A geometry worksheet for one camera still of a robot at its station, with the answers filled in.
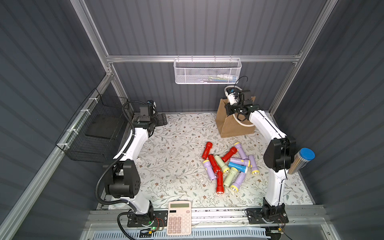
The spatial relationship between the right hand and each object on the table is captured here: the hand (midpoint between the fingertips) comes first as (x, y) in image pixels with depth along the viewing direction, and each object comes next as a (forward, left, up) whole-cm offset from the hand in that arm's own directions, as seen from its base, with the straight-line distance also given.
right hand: (228, 104), depth 93 cm
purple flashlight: (-17, -7, -21) cm, 28 cm away
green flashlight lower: (-38, +1, -20) cm, 43 cm away
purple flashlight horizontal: (-29, -7, -20) cm, 36 cm away
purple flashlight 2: (-34, -14, -20) cm, 42 cm away
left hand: (-11, +41, 0) cm, 42 cm away
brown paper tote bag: (-7, -2, -12) cm, 14 cm away
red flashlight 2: (-30, +9, -21) cm, 38 cm away
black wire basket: (-26, +69, +6) cm, 75 cm away
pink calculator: (-60, +29, -21) cm, 70 cm away
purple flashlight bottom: (-38, -6, -22) cm, 44 cm away
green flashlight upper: (-33, +3, -21) cm, 39 cm away
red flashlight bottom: (-45, +7, -20) cm, 50 cm away
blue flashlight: (-33, -5, -19) cm, 39 cm away
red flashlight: (-20, +13, -20) cm, 31 cm away
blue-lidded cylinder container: (-34, -34, -7) cm, 49 cm away
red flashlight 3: (-24, 0, -20) cm, 32 cm away
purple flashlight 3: (-34, +12, -21) cm, 42 cm away
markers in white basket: (+11, +5, +12) cm, 17 cm away
